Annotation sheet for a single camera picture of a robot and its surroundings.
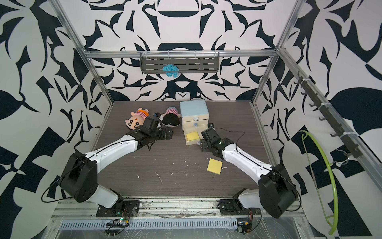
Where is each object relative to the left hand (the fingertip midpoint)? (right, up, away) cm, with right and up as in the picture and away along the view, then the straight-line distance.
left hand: (167, 129), depth 88 cm
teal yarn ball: (+2, +36, +1) cm, 36 cm away
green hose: (+63, -20, -38) cm, 76 cm away
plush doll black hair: (0, +6, +16) cm, 17 cm away
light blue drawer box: (+16, +8, +3) cm, 18 cm away
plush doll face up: (-21, +5, +10) cm, 24 cm away
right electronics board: (+40, -45, -17) cm, 63 cm away
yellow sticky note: (+15, -6, +11) cm, 19 cm away
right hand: (+24, -7, -1) cm, 25 cm away
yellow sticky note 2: (+28, -22, -1) cm, 35 cm away
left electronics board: (-18, -42, -18) cm, 49 cm away
